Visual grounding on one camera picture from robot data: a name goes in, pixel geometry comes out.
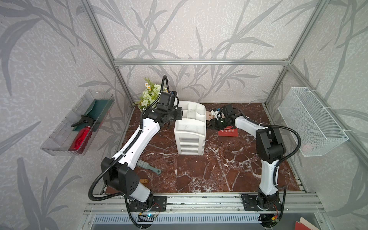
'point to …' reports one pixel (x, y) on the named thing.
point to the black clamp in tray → (85, 119)
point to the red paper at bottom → (298, 226)
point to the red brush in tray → (82, 139)
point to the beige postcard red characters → (209, 116)
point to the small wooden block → (144, 181)
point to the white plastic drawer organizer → (191, 130)
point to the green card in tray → (95, 115)
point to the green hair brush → (145, 165)
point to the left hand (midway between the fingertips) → (180, 111)
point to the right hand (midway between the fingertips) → (207, 125)
